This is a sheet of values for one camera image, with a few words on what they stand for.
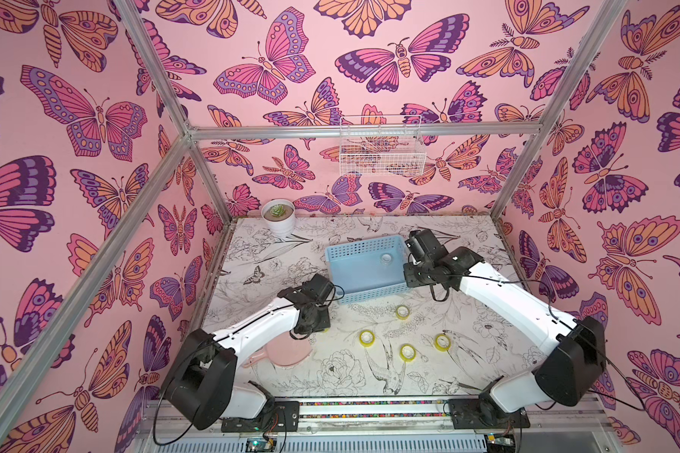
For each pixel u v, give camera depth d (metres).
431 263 0.60
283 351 0.85
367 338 0.88
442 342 0.86
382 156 1.06
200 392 0.42
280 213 1.07
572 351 0.40
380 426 0.73
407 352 0.85
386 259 1.06
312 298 0.63
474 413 0.73
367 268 1.06
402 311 0.92
